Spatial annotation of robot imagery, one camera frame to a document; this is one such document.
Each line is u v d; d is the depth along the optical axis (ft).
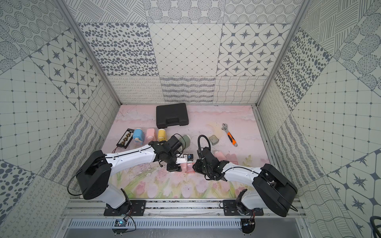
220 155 2.83
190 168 2.86
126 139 3.23
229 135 3.32
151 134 3.14
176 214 2.41
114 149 3.13
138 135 3.10
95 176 1.41
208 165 2.20
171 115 3.51
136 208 2.41
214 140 3.20
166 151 2.09
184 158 2.41
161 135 3.13
